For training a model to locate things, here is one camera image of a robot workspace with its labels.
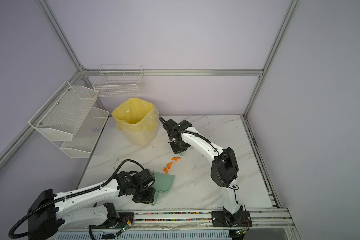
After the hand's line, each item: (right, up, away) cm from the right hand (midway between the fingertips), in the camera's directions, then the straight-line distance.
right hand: (178, 150), depth 85 cm
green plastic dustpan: (-9, -19, +1) cm, 21 cm away
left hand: (-13, -25, -11) cm, 30 cm away
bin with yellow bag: (-31, +19, +22) cm, 42 cm away
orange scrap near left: (-6, -11, +8) cm, 15 cm away
